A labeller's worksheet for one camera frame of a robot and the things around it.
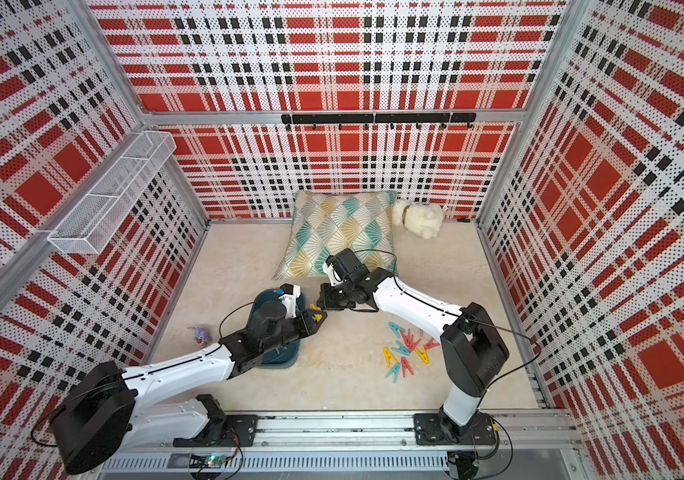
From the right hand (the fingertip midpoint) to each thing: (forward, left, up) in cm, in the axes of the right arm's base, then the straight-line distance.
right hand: (322, 303), depth 81 cm
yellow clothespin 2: (-10, -28, -14) cm, 33 cm away
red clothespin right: (-6, -32, -14) cm, 35 cm away
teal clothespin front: (-14, -20, -14) cm, 28 cm away
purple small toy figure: (-5, +36, -10) cm, 38 cm away
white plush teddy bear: (+38, -35, -7) cm, 52 cm away
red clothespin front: (-12, -23, -14) cm, 30 cm away
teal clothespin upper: (-2, -21, -14) cm, 26 cm away
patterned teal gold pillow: (+29, +2, +2) cm, 29 cm away
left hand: (-2, -2, -3) cm, 4 cm away
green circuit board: (-35, +27, -12) cm, 46 cm away
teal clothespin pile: (-8, -22, -14) cm, 28 cm away
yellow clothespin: (-10, -19, -14) cm, 25 cm away
